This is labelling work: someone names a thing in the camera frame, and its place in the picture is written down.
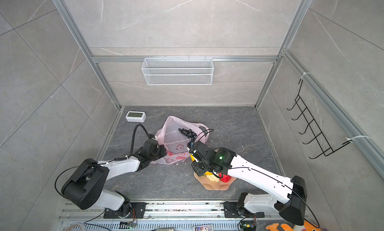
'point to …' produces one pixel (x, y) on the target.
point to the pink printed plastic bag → (175, 142)
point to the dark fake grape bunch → (188, 133)
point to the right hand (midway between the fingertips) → (197, 163)
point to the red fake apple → (226, 178)
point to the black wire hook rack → (327, 150)
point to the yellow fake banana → (206, 173)
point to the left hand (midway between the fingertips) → (167, 145)
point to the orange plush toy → (308, 227)
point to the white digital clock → (136, 116)
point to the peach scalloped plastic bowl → (214, 186)
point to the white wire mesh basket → (178, 71)
